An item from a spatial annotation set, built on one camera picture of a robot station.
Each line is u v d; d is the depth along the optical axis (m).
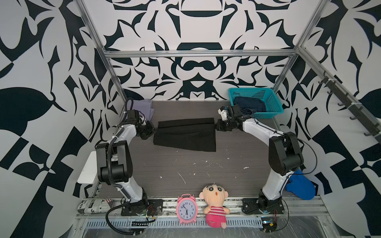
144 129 0.83
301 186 0.79
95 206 0.72
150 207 0.72
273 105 1.10
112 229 0.67
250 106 1.11
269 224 0.71
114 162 0.47
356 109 0.59
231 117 0.77
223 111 0.87
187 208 0.72
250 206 0.74
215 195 0.70
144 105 1.13
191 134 0.91
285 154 0.50
